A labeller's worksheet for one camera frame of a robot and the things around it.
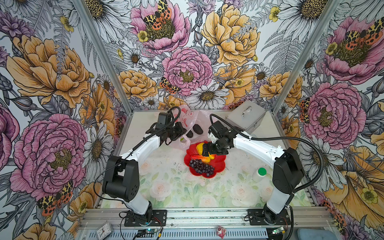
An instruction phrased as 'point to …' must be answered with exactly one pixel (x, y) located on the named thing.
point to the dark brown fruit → (190, 134)
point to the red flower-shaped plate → (218, 162)
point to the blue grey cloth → (315, 234)
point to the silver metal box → (247, 116)
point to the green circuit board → (279, 230)
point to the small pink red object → (221, 231)
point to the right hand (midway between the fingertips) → (211, 157)
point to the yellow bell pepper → (199, 148)
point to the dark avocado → (197, 129)
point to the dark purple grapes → (200, 167)
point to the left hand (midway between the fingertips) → (187, 133)
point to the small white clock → (104, 231)
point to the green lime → (182, 139)
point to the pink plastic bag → (188, 118)
